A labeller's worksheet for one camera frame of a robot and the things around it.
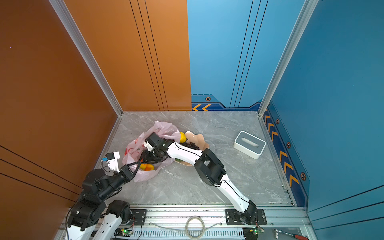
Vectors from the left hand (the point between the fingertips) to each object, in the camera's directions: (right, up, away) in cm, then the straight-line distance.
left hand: (141, 161), depth 68 cm
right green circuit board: (+54, -32, +1) cm, 63 cm away
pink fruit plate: (+27, +6, +30) cm, 41 cm away
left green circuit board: (-8, -34, +2) cm, 35 cm away
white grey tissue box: (+59, +4, +28) cm, 66 cm away
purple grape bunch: (+22, +4, +29) cm, 36 cm away
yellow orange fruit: (+17, +9, +24) cm, 30 cm away
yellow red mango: (-3, -7, +16) cm, 17 cm away
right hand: (-6, -5, +16) cm, 18 cm away
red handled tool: (+72, -34, 0) cm, 80 cm away
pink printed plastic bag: (-13, +1, +20) cm, 24 cm away
